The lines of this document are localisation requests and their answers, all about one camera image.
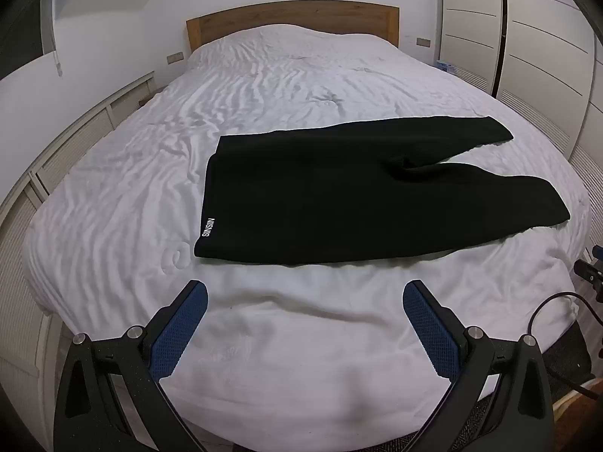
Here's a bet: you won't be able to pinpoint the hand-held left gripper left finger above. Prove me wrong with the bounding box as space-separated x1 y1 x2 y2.
53 280 209 452

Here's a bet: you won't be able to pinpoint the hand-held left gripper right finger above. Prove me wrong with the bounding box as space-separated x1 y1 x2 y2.
402 280 554 452

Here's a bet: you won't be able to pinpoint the black pants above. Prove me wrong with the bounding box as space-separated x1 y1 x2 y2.
194 116 572 264

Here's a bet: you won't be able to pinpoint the white low louvred cabinet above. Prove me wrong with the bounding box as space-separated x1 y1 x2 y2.
0 70 157 434

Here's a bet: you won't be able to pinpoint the white louvred wardrobe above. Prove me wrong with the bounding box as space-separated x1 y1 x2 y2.
438 0 603 161

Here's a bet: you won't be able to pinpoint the white bed duvet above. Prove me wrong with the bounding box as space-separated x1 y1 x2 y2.
21 23 594 452

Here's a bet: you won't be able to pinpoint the wooden headboard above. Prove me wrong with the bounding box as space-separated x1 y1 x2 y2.
186 0 400 52

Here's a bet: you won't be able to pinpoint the black cable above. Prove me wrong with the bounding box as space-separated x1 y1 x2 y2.
526 293 603 399

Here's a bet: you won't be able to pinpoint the white window frame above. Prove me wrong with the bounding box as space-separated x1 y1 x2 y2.
40 0 64 77

